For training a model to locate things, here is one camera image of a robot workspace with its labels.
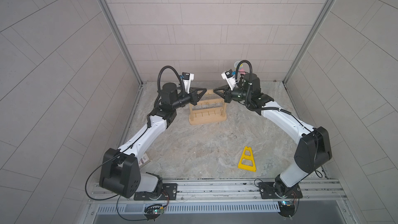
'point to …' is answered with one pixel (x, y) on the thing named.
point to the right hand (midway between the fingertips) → (215, 91)
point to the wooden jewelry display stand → (211, 108)
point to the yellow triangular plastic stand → (250, 157)
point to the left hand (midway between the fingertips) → (207, 90)
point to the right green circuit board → (287, 208)
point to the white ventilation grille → (228, 207)
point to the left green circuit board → (152, 211)
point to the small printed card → (145, 159)
